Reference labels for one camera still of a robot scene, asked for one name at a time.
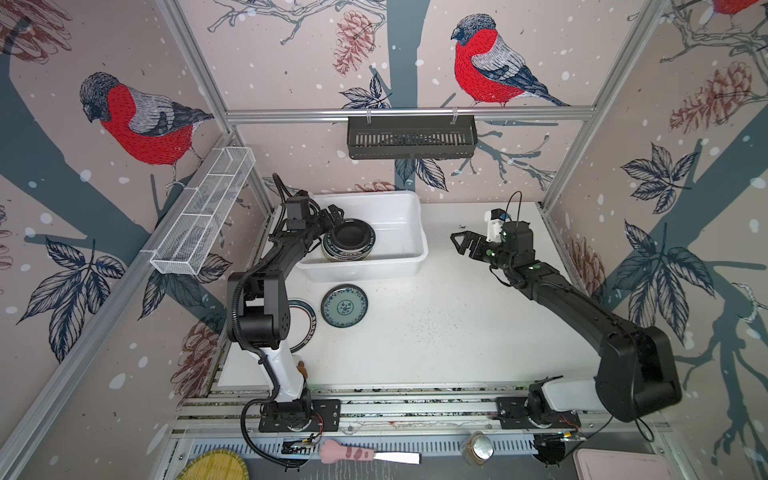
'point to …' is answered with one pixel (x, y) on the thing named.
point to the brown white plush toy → (301, 368)
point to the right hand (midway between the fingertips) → (460, 241)
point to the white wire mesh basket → (203, 210)
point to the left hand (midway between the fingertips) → (333, 213)
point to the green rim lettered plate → (343, 255)
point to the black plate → (353, 235)
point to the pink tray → (618, 464)
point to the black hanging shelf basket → (411, 136)
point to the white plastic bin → (396, 217)
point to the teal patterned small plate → (344, 305)
